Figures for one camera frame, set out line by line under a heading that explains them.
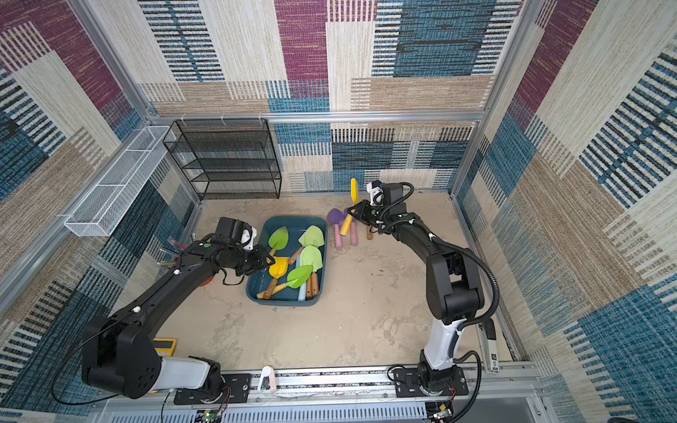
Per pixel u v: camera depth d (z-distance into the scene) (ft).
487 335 2.55
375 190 2.80
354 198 2.93
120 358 1.34
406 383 2.40
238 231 2.26
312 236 3.42
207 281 2.13
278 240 3.43
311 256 3.17
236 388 2.40
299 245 3.34
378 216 2.62
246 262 2.34
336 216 3.67
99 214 2.30
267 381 2.44
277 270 3.13
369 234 3.45
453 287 1.63
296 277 3.07
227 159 3.55
